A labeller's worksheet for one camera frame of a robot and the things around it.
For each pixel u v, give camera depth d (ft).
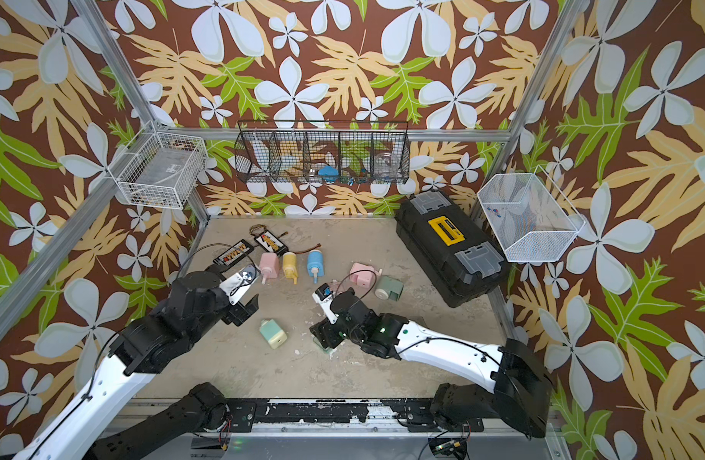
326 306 2.21
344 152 3.15
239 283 1.82
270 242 3.64
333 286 2.22
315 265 3.20
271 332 2.70
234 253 3.52
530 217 2.73
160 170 2.82
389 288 3.12
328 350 2.82
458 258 2.82
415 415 2.43
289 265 3.16
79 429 1.26
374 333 1.87
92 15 2.23
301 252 3.54
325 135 3.02
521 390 1.33
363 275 3.22
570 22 2.27
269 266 3.41
